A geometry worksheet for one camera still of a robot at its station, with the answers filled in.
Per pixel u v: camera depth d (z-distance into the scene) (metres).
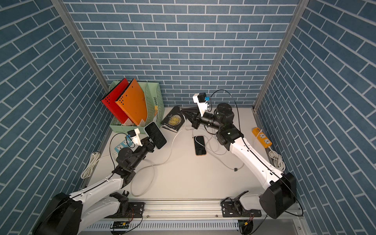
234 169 0.88
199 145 0.96
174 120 1.08
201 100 0.55
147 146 0.69
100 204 0.56
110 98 0.87
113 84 1.02
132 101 0.96
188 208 1.56
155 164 0.89
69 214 0.40
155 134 0.77
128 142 0.97
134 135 0.69
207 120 0.59
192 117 0.60
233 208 0.72
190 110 0.61
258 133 0.98
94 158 0.91
